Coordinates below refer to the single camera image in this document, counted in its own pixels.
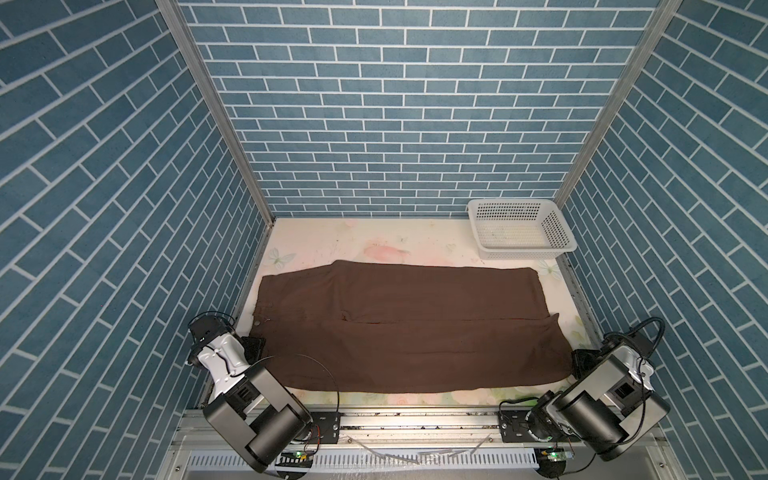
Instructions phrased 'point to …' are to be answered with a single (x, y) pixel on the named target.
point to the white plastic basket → (520, 228)
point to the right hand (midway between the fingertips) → (575, 364)
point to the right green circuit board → (557, 454)
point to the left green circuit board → (295, 459)
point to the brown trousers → (370, 327)
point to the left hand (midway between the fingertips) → (256, 354)
